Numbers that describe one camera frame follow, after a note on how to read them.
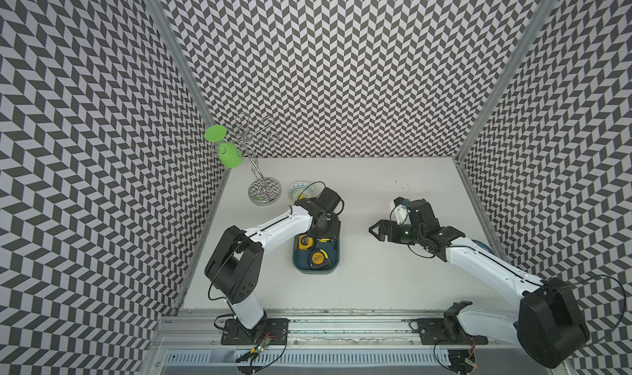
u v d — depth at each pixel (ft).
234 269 1.47
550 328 1.27
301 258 2.89
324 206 2.27
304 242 2.92
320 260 2.76
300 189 3.45
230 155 2.84
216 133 2.72
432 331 2.46
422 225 2.09
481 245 2.83
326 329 2.43
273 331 2.34
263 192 3.45
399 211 2.52
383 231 2.42
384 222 2.42
